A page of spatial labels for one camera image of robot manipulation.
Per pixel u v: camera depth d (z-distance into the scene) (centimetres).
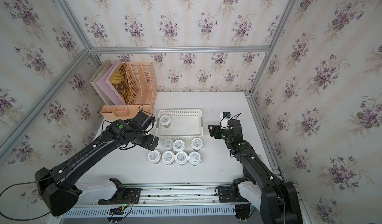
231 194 73
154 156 80
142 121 57
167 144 86
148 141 66
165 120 95
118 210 72
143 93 108
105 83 86
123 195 68
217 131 73
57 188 37
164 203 72
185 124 101
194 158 80
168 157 80
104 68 93
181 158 80
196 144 86
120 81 98
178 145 84
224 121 74
